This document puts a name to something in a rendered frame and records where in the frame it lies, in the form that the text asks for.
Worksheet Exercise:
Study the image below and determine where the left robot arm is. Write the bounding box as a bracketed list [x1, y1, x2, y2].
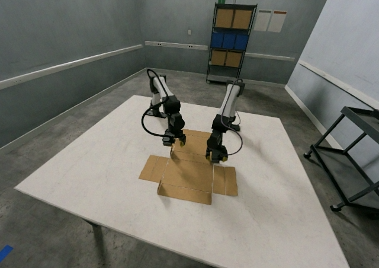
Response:
[207, 79, 245, 164]

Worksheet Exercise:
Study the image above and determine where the brown flat cardboard box blank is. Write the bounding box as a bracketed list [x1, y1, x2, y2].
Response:
[139, 129, 238, 205]

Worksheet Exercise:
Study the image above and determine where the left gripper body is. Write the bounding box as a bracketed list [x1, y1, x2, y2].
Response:
[205, 141, 228, 159]

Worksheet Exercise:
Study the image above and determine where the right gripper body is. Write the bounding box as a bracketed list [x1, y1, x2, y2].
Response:
[164, 124, 186, 145]

